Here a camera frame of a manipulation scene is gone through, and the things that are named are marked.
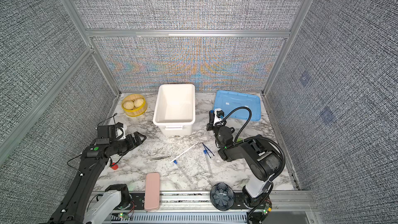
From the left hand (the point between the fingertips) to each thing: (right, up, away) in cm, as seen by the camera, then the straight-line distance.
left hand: (140, 140), depth 79 cm
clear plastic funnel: (+40, -13, +6) cm, 43 cm away
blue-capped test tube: (+17, -13, +7) cm, 23 cm away
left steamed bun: (-17, +19, +25) cm, 35 cm away
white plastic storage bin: (+13, +13, +29) cm, 35 cm away
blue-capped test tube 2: (+35, -13, +8) cm, 38 cm away
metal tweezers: (+5, -12, +9) cm, 16 cm away
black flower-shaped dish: (+41, -26, -5) cm, 49 cm away
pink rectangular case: (+8, -26, -7) cm, 28 cm away
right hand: (+37, +15, +8) cm, 41 cm away
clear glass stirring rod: (+22, -9, +11) cm, 26 cm away
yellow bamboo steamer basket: (-12, +14, +24) cm, 31 cm away
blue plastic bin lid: (+52, +21, +35) cm, 66 cm away
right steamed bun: (-11, +21, +27) cm, 36 cm away
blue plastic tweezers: (+34, -9, +11) cm, 37 cm away
